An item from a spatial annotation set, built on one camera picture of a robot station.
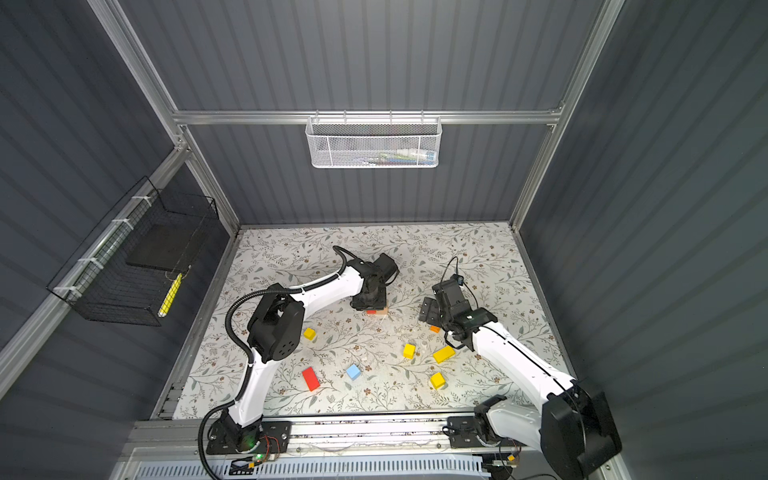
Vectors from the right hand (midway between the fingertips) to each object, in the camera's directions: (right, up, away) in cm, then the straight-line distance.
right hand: (439, 312), depth 86 cm
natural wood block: (-17, -2, +10) cm, 20 cm away
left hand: (-18, 0, +10) cm, 21 cm away
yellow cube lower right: (-1, -18, -5) cm, 18 cm away
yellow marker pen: (-66, +7, -18) cm, 68 cm away
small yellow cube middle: (-9, -12, +1) cm, 15 cm away
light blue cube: (-25, -16, -4) cm, 30 cm away
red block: (-20, -2, +10) cm, 23 cm away
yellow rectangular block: (+2, -13, +1) cm, 13 cm away
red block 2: (-37, -18, -3) cm, 41 cm away
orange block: (-3, -2, -10) cm, 11 cm away
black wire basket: (-78, +13, -14) cm, 80 cm away
